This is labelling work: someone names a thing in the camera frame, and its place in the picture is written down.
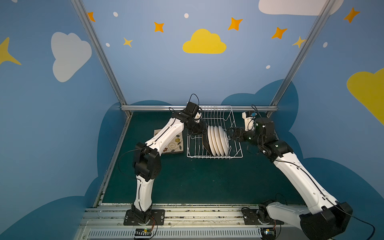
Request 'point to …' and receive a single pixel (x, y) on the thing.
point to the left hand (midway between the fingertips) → (206, 129)
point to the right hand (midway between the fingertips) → (237, 127)
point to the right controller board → (268, 233)
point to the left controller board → (143, 232)
